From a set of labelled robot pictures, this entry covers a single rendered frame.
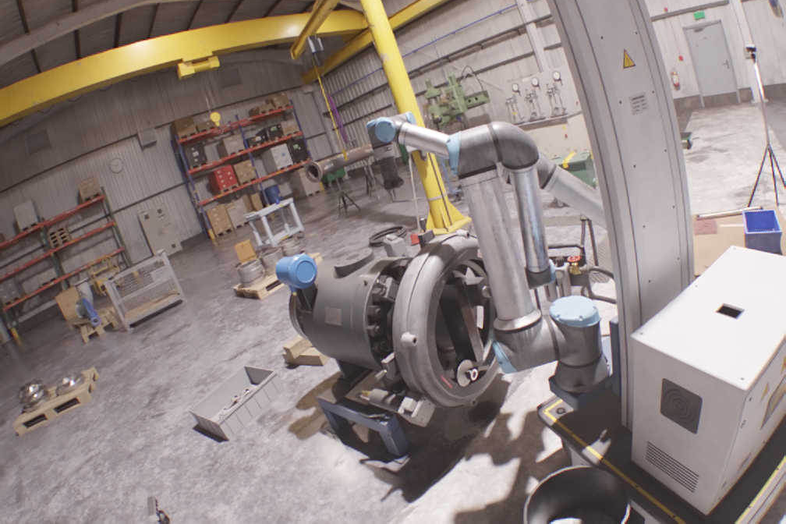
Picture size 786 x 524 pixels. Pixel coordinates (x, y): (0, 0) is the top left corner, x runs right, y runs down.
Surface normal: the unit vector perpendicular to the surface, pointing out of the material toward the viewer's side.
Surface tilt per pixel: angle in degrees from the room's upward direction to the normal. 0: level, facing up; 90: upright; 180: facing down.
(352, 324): 67
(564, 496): 87
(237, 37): 90
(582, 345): 90
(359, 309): 53
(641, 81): 90
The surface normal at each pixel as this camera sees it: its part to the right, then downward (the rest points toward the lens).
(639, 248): 0.29, 0.14
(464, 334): -0.62, 0.40
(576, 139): 0.51, 0.04
